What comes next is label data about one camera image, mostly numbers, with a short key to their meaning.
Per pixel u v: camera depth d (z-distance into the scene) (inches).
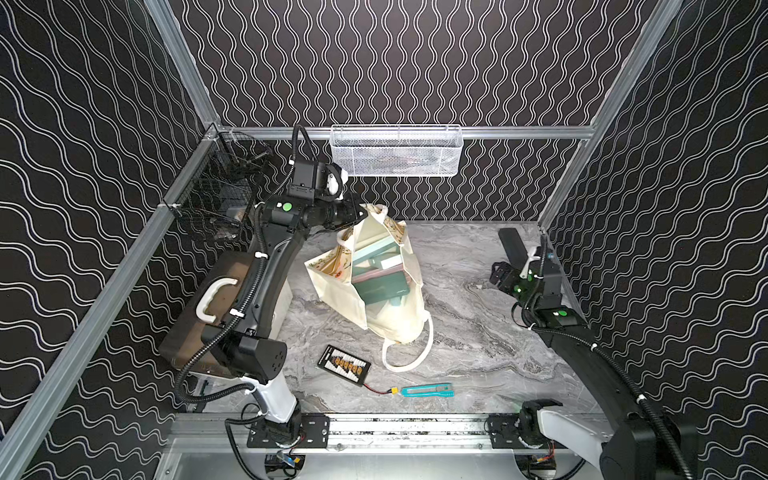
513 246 44.7
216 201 37.1
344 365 32.9
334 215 24.2
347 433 29.9
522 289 27.4
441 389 31.8
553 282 23.8
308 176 21.4
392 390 31.9
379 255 39.2
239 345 16.7
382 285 34.2
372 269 36.2
